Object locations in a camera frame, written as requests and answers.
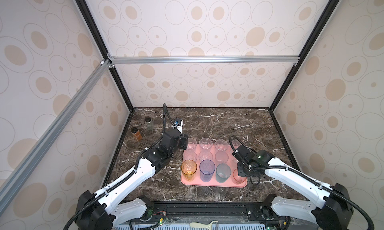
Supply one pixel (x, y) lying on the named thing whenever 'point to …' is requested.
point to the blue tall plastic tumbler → (207, 168)
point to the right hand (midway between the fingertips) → (242, 172)
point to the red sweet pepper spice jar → (137, 134)
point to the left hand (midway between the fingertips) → (187, 131)
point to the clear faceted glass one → (205, 143)
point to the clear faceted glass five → (191, 143)
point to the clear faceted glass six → (205, 155)
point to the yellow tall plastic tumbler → (188, 168)
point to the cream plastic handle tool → (207, 225)
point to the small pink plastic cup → (237, 178)
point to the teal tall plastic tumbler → (223, 172)
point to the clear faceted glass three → (221, 145)
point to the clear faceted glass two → (190, 155)
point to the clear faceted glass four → (236, 144)
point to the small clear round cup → (234, 159)
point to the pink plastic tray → (219, 157)
